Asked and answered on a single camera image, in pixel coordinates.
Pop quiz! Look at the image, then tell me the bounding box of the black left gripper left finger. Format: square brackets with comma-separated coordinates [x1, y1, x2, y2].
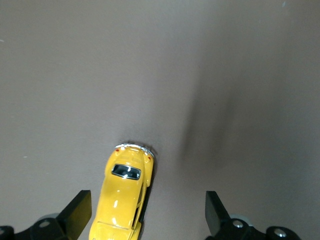
[0, 190, 93, 240]

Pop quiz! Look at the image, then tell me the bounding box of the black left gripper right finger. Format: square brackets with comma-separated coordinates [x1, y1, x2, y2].
[204, 191, 302, 240]

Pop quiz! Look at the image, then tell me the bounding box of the yellow beetle toy car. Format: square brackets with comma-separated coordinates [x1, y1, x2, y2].
[88, 142, 156, 240]

